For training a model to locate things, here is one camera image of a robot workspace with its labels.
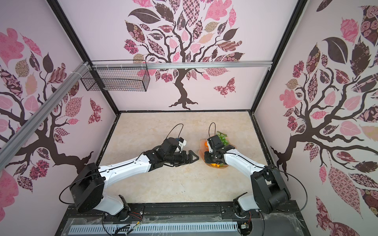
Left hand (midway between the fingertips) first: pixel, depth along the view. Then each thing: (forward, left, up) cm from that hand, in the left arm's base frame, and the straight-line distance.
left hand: (193, 162), depth 78 cm
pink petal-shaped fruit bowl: (+14, -7, -10) cm, 19 cm away
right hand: (+7, -9, -8) cm, 14 cm away
